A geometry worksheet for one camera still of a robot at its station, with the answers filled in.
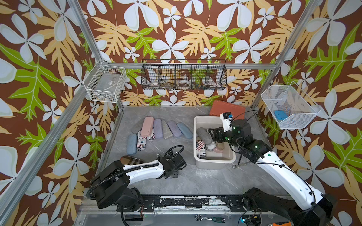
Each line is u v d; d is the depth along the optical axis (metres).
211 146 0.88
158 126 1.01
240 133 0.53
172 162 0.67
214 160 0.73
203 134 0.91
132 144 0.95
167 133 1.01
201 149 0.87
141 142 0.96
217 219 0.69
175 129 1.01
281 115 0.81
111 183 0.43
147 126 0.99
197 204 0.75
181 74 0.97
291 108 0.82
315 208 0.37
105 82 0.86
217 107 1.18
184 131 1.02
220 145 0.88
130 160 0.87
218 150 0.90
